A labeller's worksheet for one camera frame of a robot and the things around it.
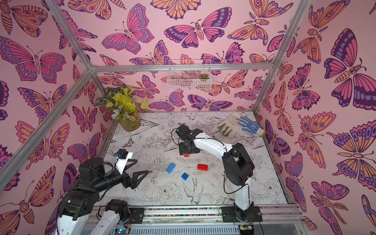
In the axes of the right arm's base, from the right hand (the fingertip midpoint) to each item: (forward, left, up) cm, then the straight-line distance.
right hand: (187, 149), depth 91 cm
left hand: (-19, +19, +18) cm, 32 cm away
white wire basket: (+40, -1, +27) cm, 48 cm away
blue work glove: (+25, -47, -6) cm, 54 cm away
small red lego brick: (-1, 0, -5) cm, 5 cm away
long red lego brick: (-9, -10, -6) cm, 14 cm away
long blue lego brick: (-10, +10, -6) cm, 16 cm away
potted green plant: (+26, +46, +18) cm, 56 cm away
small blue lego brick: (-15, +1, -6) cm, 16 cm away
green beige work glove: (+23, -32, -6) cm, 40 cm away
